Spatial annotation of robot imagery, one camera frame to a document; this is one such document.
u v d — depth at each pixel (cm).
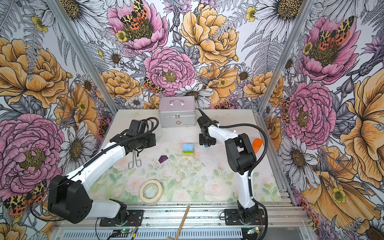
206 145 102
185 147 92
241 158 55
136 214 76
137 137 59
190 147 92
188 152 96
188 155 96
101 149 52
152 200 78
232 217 74
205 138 86
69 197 41
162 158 94
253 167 55
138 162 94
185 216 76
